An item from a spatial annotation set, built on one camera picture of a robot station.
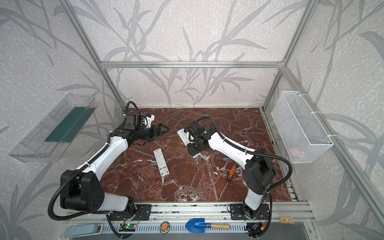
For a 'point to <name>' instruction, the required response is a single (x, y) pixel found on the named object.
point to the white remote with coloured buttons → (163, 167)
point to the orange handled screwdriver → (231, 173)
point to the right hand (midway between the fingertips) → (193, 145)
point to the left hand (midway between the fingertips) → (166, 128)
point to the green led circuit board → (127, 227)
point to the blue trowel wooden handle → (197, 225)
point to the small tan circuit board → (285, 219)
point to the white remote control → (187, 138)
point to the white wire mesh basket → (302, 137)
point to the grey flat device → (81, 230)
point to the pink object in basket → (296, 152)
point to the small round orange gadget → (164, 227)
